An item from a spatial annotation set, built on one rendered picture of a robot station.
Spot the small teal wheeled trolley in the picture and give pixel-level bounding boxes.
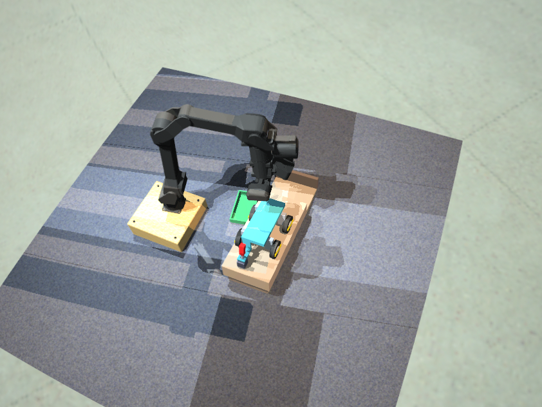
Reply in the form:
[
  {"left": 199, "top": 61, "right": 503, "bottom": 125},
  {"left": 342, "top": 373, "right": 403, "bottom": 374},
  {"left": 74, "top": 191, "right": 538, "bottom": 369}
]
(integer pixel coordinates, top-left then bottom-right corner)
[{"left": 234, "top": 198, "right": 294, "bottom": 263}]

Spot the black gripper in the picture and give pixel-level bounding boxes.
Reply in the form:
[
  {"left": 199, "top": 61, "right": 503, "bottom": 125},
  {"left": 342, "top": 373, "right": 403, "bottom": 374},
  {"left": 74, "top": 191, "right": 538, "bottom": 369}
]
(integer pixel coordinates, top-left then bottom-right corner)
[{"left": 246, "top": 151, "right": 274, "bottom": 202}]

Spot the red-headed pin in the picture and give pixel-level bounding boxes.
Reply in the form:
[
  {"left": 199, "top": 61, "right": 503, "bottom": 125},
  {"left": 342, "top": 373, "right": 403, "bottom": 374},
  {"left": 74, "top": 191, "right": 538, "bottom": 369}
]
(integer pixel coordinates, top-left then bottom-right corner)
[{"left": 239, "top": 243, "right": 246, "bottom": 259}]

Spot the tan wooden ramp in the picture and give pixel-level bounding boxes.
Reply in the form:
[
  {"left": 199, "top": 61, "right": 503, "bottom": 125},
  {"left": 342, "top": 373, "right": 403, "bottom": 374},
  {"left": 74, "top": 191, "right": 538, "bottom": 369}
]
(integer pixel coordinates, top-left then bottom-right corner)
[{"left": 221, "top": 170, "right": 319, "bottom": 294}]

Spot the green tray rim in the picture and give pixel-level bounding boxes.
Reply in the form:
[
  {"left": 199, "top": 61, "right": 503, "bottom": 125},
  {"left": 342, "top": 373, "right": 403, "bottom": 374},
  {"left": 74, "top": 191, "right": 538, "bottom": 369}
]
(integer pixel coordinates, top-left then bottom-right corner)
[{"left": 229, "top": 190, "right": 247, "bottom": 225}]

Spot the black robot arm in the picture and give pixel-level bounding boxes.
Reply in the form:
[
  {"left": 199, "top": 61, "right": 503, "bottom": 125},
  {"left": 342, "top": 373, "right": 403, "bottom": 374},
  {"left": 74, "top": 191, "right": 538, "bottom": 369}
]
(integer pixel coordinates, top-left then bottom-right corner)
[{"left": 150, "top": 104, "right": 299, "bottom": 214}]

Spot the green tray floor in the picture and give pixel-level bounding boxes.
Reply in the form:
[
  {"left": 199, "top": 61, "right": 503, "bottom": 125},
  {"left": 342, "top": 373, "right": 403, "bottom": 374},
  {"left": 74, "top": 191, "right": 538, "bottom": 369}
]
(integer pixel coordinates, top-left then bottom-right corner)
[{"left": 232, "top": 194, "right": 256, "bottom": 221}]

